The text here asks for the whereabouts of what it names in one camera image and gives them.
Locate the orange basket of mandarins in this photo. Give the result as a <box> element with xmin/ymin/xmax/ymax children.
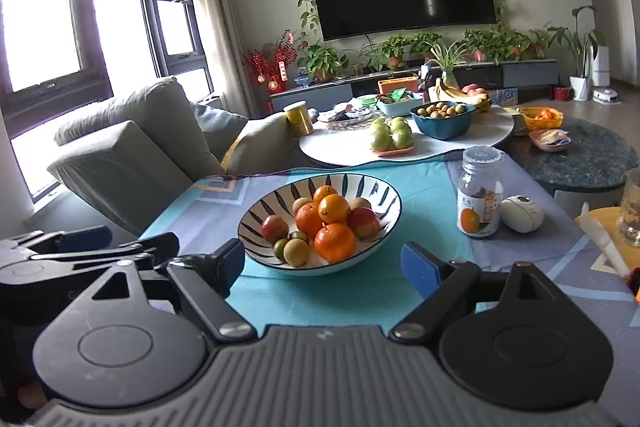
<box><xmin>518</xmin><ymin>106</ymin><xmax>564</xmax><ymax>131</ymax></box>

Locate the banana bunch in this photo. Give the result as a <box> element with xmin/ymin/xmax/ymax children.
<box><xmin>428</xmin><ymin>78</ymin><xmax>491</xmax><ymax>113</ymax></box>

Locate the drinking glass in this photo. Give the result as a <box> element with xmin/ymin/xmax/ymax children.
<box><xmin>616</xmin><ymin>167</ymin><xmax>640</xmax><ymax>247</ymax></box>

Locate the blue patterned tablecloth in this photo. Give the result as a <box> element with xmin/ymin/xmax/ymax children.
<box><xmin>139</xmin><ymin>156</ymin><xmax>640</xmax><ymax>408</ymax></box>

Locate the light blue snack box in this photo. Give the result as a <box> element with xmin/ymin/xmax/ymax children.
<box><xmin>376</xmin><ymin>91</ymin><xmax>424</xmax><ymax>118</ymax></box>

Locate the large orange mandarin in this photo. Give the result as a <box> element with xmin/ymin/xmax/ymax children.
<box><xmin>314</xmin><ymin>223</ymin><xmax>357</xmax><ymax>265</ymax></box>

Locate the plastic jar with white lid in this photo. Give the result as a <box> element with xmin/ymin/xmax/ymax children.
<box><xmin>457</xmin><ymin>146</ymin><xmax>503</xmax><ymax>239</ymax></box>

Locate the red festive decoration plant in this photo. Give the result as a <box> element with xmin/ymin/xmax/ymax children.
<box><xmin>242</xmin><ymin>29</ymin><xmax>299</xmax><ymax>95</ymax></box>

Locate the plate of green apples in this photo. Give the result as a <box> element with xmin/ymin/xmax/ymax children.
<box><xmin>369</xmin><ymin>117</ymin><xmax>414</xmax><ymax>156</ymax></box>

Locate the white potted tall plant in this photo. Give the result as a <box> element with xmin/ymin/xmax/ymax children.
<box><xmin>548</xmin><ymin>5</ymin><xmax>604</xmax><ymax>102</ymax></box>

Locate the small orange mandarin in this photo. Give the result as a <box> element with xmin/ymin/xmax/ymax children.
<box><xmin>314</xmin><ymin>184</ymin><xmax>337</xmax><ymax>204</ymax></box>

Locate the pink snack dish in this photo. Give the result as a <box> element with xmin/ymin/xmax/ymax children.
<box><xmin>528</xmin><ymin>129</ymin><xmax>572</xmax><ymax>153</ymax></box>

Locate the small green dark fruit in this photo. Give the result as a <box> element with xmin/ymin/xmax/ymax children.
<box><xmin>272</xmin><ymin>237</ymin><xmax>288</xmax><ymax>262</ymax></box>

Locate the white robot vacuum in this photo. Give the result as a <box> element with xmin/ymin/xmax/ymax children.
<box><xmin>592</xmin><ymin>88</ymin><xmax>620</xmax><ymax>105</ymax></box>

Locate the tv cabinet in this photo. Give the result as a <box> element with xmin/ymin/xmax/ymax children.
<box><xmin>270</xmin><ymin>58</ymin><xmax>559</xmax><ymax>112</ymax></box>

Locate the brown longan fruit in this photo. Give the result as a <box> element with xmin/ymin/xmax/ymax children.
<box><xmin>348</xmin><ymin>197</ymin><xmax>372</xmax><ymax>210</ymax></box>
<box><xmin>292</xmin><ymin>197</ymin><xmax>312</xmax><ymax>216</ymax></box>
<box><xmin>283</xmin><ymin>239</ymin><xmax>310</xmax><ymax>268</ymax></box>

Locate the glass candy dish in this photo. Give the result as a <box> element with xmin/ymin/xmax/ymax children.
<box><xmin>318</xmin><ymin>103</ymin><xmax>380</xmax><ymax>130</ymax></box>

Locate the dark marble round table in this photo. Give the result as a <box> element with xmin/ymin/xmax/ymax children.
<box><xmin>509</xmin><ymin>117</ymin><xmax>639</xmax><ymax>195</ymax></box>

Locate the grey sofa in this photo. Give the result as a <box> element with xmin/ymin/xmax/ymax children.
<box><xmin>48</xmin><ymin>77</ymin><xmax>310</xmax><ymax>234</ymax></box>

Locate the window with dark frame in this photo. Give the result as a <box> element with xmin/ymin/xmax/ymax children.
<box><xmin>1</xmin><ymin>0</ymin><xmax>214</xmax><ymax>201</ymax></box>

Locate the yellow tin can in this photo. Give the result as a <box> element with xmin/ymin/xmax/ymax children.
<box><xmin>283</xmin><ymin>101</ymin><xmax>314</xmax><ymax>138</ymax></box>

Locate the round white coffee table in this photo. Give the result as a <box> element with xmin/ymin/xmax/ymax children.
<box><xmin>299</xmin><ymin>107</ymin><xmax>514</xmax><ymax>167</ymax></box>

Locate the blue bowl of longans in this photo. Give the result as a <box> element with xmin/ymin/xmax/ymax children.
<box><xmin>410</xmin><ymin>102</ymin><xmax>475</xmax><ymax>141</ymax></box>

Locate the striped white ceramic bowl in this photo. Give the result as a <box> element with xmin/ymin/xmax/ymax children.
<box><xmin>238</xmin><ymin>173</ymin><xmax>402</xmax><ymax>277</ymax></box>

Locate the white oval gadget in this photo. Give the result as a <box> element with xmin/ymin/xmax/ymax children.
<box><xmin>499</xmin><ymin>195</ymin><xmax>544</xmax><ymax>234</ymax></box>

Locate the red apple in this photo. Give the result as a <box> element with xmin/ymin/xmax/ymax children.
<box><xmin>262</xmin><ymin>215</ymin><xmax>288</xmax><ymax>245</ymax></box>
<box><xmin>347</xmin><ymin>207</ymin><xmax>381</xmax><ymax>241</ymax></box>

